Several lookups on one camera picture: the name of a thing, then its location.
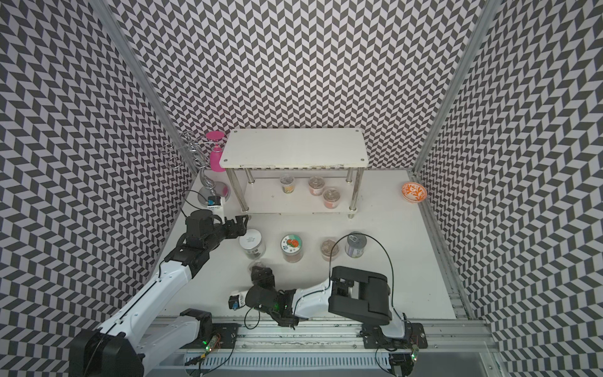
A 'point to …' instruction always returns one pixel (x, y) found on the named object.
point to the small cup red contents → (256, 263)
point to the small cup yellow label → (288, 184)
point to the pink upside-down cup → (216, 152)
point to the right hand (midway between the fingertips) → (259, 274)
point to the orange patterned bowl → (414, 192)
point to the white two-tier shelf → (246, 150)
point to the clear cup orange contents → (326, 248)
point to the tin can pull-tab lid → (356, 243)
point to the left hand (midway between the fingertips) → (237, 219)
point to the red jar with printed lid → (291, 246)
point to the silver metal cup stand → (188, 151)
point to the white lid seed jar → (251, 243)
